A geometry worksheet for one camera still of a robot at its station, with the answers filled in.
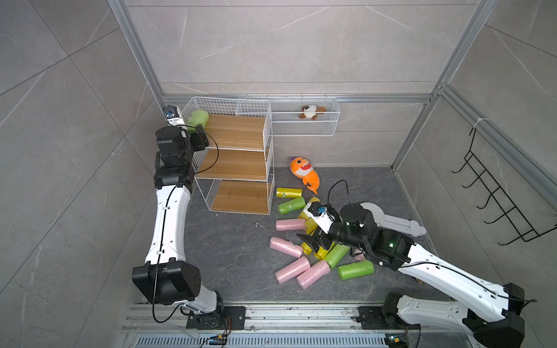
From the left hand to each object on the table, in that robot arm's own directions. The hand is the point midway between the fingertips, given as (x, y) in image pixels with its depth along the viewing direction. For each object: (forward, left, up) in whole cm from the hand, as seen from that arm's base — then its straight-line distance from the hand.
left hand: (188, 123), depth 69 cm
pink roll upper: (-15, -32, -42) cm, 55 cm away
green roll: (-35, -57, -42) cm, 79 cm away
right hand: (-27, -38, -19) cm, 50 cm away
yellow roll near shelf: (+3, -33, -43) cm, 54 cm away
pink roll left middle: (-25, -31, -43) cm, 58 cm away
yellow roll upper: (-2, -46, -43) cm, 63 cm away
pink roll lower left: (-34, -33, -43) cm, 64 cm away
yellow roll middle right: (-28, -45, -44) cm, 69 cm away
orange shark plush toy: (+16, -41, -40) cm, 59 cm away
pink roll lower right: (-37, -39, -44) cm, 69 cm away
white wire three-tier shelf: (-2, -11, -23) cm, 25 cm away
